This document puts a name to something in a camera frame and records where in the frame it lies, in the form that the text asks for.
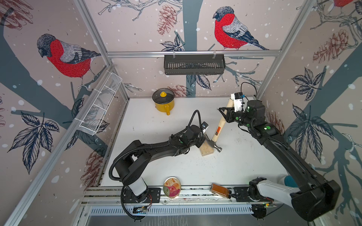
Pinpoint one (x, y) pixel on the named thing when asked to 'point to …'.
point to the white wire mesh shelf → (90, 123)
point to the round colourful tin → (171, 186)
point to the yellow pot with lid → (163, 99)
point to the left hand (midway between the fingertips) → (205, 132)
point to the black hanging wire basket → (194, 64)
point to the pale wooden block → (206, 149)
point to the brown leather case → (220, 190)
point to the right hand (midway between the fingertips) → (221, 106)
